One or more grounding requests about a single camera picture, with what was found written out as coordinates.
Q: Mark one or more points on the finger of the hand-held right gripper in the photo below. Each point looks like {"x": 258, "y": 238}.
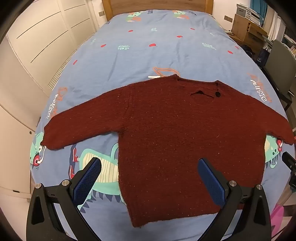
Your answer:
{"x": 289, "y": 160}

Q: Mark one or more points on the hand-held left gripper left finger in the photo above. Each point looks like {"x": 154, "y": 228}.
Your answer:
{"x": 89, "y": 177}

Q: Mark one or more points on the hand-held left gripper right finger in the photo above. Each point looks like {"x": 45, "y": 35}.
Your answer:
{"x": 211, "y": 180}

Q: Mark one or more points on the dark red knit sweater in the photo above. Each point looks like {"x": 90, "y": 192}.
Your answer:
{"x": 173, "y": 127}

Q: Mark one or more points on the pink plastic object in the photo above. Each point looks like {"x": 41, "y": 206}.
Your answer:
{"x": 277, "y": 217}

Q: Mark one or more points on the dark office chair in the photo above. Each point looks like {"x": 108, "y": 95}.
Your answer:
{"x": 281, "y": 62}

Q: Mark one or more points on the bed with blue printed sheet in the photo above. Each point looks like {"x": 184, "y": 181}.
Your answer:
{"x": 138, "y": 51}

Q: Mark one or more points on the wooden desk cabinet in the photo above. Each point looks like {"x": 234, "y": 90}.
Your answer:
{"x": 241, "y": 29}

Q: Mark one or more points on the grey printer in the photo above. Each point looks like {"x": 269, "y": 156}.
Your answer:
{"x": 244, "y": 11}

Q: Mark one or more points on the wooden headboard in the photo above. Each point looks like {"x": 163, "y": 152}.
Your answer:
{"x": 161, "y": 4}

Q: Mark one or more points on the wall socket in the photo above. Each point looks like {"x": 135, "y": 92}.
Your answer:
{"x": 101, "y": 13}
{"x": 227, "y": 18}

